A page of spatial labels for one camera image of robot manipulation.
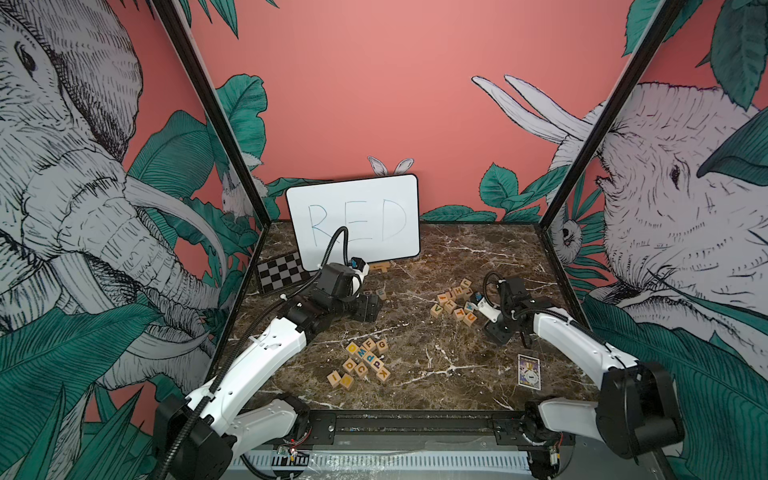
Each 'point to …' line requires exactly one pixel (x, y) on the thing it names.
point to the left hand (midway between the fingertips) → (373, 297)
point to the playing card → (529, 372)
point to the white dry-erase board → (382, 216)
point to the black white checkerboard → (283, 272)
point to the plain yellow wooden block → (346, 380)
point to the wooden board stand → (380, 267)
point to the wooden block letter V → (436, 310)
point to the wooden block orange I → (333, 378)
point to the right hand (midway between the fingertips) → (493, 318)
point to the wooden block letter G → (381, 346)
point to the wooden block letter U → (469, 319)
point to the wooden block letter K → (383, 374)
